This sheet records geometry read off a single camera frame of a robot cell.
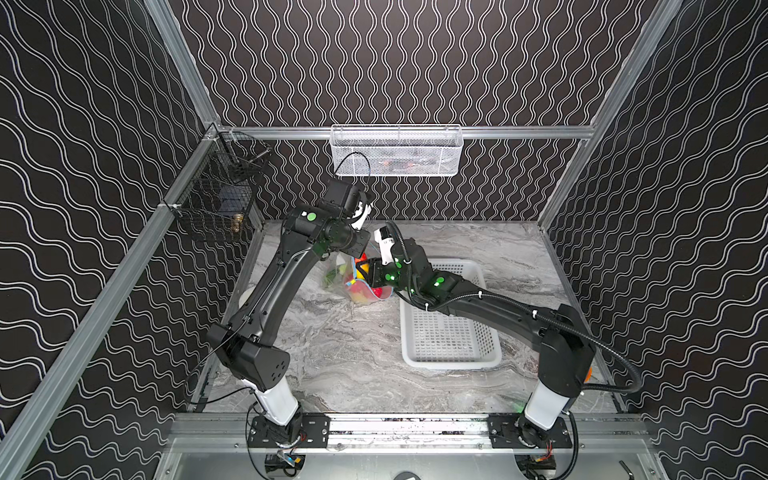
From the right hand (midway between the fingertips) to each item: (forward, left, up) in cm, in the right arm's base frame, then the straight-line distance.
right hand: (361, 265), depth 79 cm
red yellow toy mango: (-1, -1, +3) cm, 4 cm away
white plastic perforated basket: (-10, -23, -24) cm, 35 cm away
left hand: (+2, -2, +7) cm, 8 cm away
